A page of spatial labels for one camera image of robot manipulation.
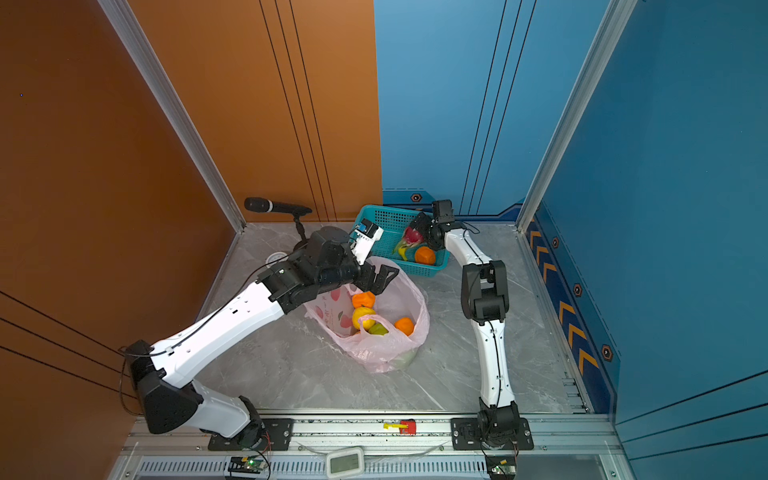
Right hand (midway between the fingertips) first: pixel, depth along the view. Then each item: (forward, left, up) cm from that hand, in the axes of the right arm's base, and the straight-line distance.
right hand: (416, 228), depth 108 cm
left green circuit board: (-69, +43, -10) cm, 82 cm away
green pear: (-38, +13, -2) cm, 40 cm away
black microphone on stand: (-10, +44, +21) cm, 50 cm away
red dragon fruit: (-5, +2, 0) cm, 5 cm away
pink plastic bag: (-47, +12, +2) cm, 49 cm away
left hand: (-32, +9, +22) cm, 40 cm away
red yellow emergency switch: (-62, +5, -8) cm, 63 cm away
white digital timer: (-69, +20, -7) cm, 72 cm away
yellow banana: (-6, +5, -6) cm, 10 cm away
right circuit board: (-69, -17, -11) cm, 72 cm away
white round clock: (-9, +51, -3) cm, 52 cm away
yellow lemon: (-32, +18, -3) cm, 37 cm away
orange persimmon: (-37, +5, -2) cm, 38 cm away
